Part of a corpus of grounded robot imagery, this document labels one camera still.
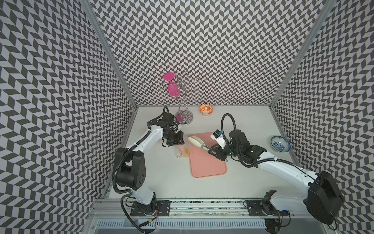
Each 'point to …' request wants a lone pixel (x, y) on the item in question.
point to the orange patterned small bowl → (206, 109)
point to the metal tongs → (197, 142)
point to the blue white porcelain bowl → (280, 144)
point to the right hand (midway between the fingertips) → (211, 151)
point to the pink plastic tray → (203, 164)
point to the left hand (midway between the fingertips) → (183, 143)
